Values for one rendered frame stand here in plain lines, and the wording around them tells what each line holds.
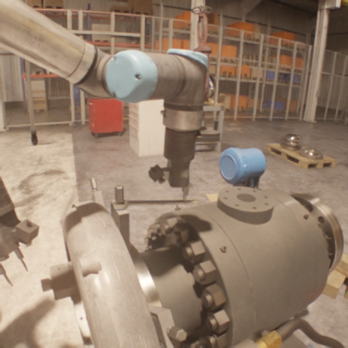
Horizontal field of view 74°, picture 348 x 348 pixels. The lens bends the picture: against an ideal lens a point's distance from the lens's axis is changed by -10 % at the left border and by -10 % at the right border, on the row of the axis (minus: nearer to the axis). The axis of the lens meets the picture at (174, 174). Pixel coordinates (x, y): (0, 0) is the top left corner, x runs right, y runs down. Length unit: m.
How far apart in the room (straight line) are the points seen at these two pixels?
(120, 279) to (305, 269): 0.66
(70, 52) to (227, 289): 0.69
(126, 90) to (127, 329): 0.45
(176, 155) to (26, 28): 0.38
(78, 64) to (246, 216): 0.67
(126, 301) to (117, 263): 0.08
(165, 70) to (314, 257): 0.83
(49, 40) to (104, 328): 0.55
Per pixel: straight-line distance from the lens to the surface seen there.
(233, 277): 0.78
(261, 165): 1.21
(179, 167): 0.60
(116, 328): 0.56
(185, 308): 0.85
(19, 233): 0.50
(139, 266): 0.77
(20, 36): 0.50
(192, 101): 0.55
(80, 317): 0.95
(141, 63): 0.44
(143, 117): 4.43
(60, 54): 0.52
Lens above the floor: 1.32
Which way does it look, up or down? 21 degrees down
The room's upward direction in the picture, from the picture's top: 2 degrees clockwise
